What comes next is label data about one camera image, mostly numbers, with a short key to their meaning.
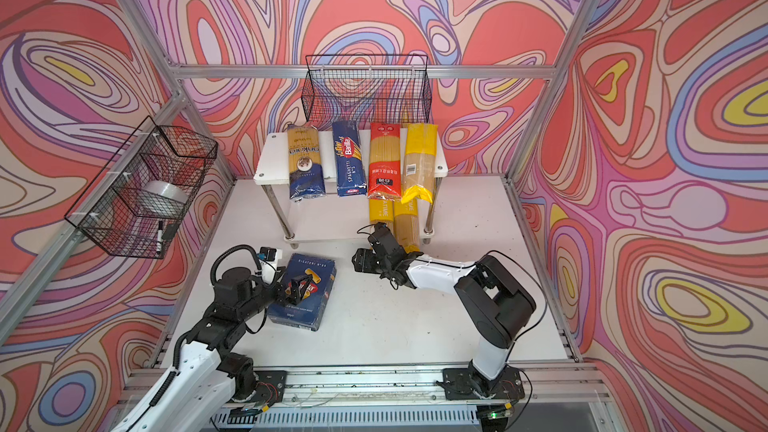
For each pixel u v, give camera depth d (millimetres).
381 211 981
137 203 744
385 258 701
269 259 687
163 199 704
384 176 691
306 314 800
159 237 719
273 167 745
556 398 720
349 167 698
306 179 704
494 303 467
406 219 959
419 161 729
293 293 716
